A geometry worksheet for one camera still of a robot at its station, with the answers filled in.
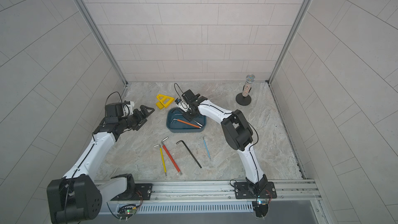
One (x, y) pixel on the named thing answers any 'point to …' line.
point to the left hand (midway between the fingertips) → (153, 112)
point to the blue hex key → (206, 148)
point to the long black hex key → (198, 123)
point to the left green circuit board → (125, 211)
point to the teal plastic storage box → (178, 122)
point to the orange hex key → (186, 123)
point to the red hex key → (164, 146)
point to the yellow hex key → (165, 168)
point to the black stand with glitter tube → (244, 98)
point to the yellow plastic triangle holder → (164, 101)
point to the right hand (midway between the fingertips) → (188, 114)
